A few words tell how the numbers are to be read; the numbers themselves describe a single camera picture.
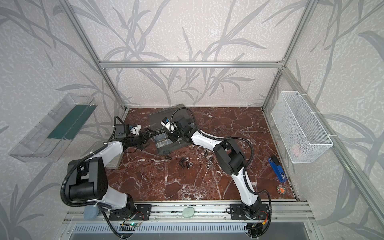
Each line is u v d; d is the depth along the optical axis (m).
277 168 0.85
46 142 0.64
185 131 0.75
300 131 0.62
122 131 0.72
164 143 0.99
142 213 0.72
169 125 0.81
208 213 0.75
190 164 0.89
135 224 0.71
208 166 0.89
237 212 0.73
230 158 0.54
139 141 0.81
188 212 0.72
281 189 0.81
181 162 0.89
